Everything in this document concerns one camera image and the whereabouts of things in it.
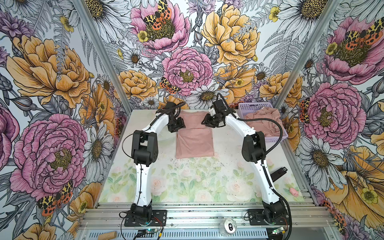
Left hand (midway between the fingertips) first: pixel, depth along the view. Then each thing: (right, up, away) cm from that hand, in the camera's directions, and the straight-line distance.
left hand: (181, 131), depth 101 cm
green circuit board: (-13, -46, -30) cm, 57 cm away
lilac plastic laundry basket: (+61, -5, -2) cm, 62 cm away
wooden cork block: (-30, -45, -34) cm, 64 cm away
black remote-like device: (+57, -24, -15) cm, 63 cm away
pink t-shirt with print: (+9, -6, +1) cm, 11 cm away
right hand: (+15, +3, +1) cm, 15 cm away
